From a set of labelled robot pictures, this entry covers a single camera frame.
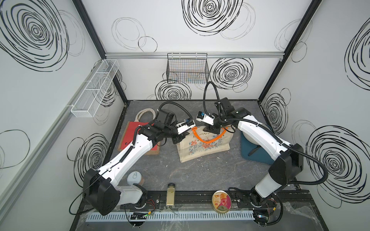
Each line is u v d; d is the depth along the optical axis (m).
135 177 0.77
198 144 0.84
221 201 0.71
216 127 0.71
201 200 0.75
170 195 0.73
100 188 0.38
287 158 0.42
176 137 0.67
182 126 0.63
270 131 0.49
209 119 0.70
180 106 0.54
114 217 0.69
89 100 0.74
